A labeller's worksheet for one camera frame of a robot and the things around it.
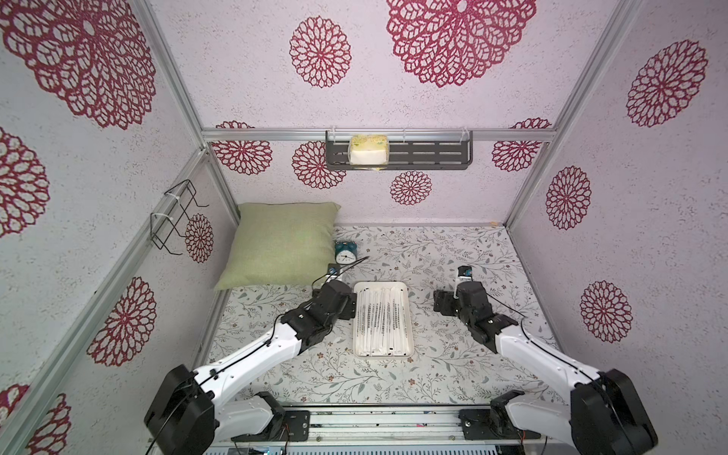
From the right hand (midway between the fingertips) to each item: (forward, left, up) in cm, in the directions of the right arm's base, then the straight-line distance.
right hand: (446, 290), depth 88 cm
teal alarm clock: (+18, +33, -4) cm, 38 cm away
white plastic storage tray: (-9, +20, -9) cm, 23 cm away
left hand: (-5, +33, +4) cm, 33 cm away
